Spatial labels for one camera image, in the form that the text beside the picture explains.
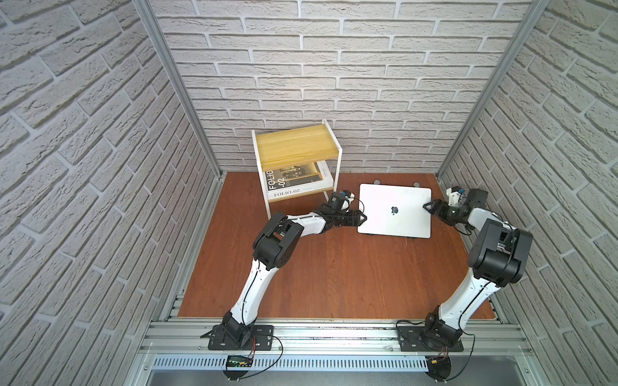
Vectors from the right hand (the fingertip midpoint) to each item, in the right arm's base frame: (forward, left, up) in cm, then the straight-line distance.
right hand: (425, 205), depth 99 cm
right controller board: (-54, +12, -9) cm, 56 cm away
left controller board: (-49, +73, -9) cm, 89 cm away
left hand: (0, +28, -2) cm, 28 cm away
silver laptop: (-2, +13, 0) cm, 14 cm away
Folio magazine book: (+6, +53, +13) cm, 55 cm away
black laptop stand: (+10, +19, +5) cm, 22 cm away
